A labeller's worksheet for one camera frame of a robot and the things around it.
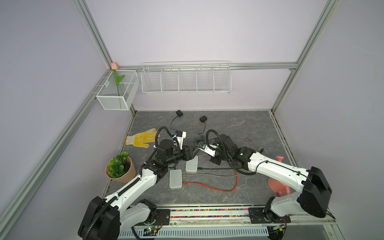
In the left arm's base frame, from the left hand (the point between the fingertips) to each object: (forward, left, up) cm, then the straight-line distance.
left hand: (198, 150), depth 76 cm
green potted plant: (-5, +41, -6) cm, 41 cm away
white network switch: (-7, +14, -18) cm, 24 cm away
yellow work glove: (+22, +41, -19) cm, 50 cm away
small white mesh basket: (+37, +45, +10) cm, 59 cm away
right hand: (+2, -6, -4) cm, 7 cm away
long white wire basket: (+50, +5, +10) cm, 51 cm away
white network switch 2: (0, +4, -17) cm, 18 cm away
